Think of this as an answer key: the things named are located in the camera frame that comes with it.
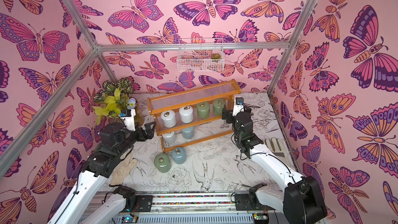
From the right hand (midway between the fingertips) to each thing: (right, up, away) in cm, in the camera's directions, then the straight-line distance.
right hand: (236, 104), depth 79 cm
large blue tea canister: (-30, -27, +3) cm, 40 cm away
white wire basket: (-18, +31, +16) cm, 39 cm away
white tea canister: (-34, -7, +1) cm, 35 cm away
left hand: (-42, -8, -7) cm, 43 cm away
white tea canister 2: (-25, -5, +2) cm, 26 cm away
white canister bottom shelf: (-36, -19, +9) cm, 42 cm away
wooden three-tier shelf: (-15, -16, +21) cm, 31 cm away
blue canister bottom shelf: (-25, -17, +11) cm, 32 cm away
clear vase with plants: (-65, +4, +6) cm, 66 cm away
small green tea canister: (-17, -3, +5) cm, 18 cm away
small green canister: (-9, -1, +5) cm, 10 cm away
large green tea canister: (-37, -30, -1) cm, 48 cm away
